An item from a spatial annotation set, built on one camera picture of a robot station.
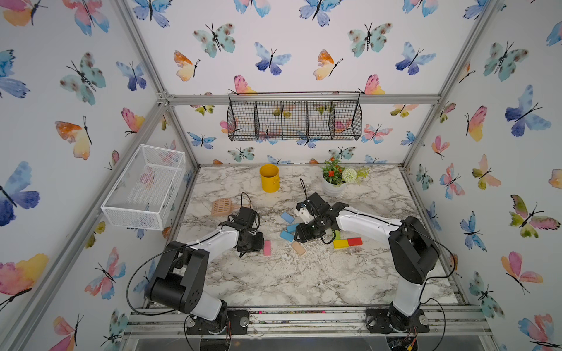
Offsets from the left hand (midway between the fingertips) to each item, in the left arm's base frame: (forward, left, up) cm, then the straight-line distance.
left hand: (264, 243), depth 91 cm
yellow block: (-1, -32, 0) cm, 32 cm away
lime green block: (-6, -27, +18) cm, 33 cm away
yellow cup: (+28, -2, +9) cm, 29 cm away
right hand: (+1, -15, +6) cm, 16 cm away
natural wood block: (-2, -14, -1) cm, 15 cm away
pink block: (-2, -1, -1) cm, 2 cm away
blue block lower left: (+3, -10, 0) cm, 10 cm away
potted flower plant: (+24, -31, +14) cm, 42 cm away
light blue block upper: (+13, -10, 0) cm, 16 cm away
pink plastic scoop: (+18, +20, +1) cm, 27 cm away
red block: (-1, -37, +3) cm, 37 cm away
